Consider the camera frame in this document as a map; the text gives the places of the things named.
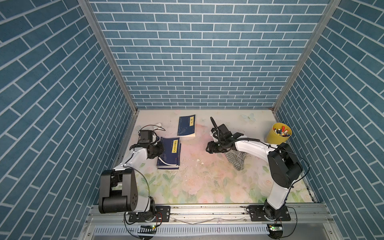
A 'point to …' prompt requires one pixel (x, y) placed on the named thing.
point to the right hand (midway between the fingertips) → (210, 149)
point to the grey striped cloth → (237, 158)
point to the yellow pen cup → (274, 138)
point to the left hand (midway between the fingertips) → (167, 148)
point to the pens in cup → (281, 131)
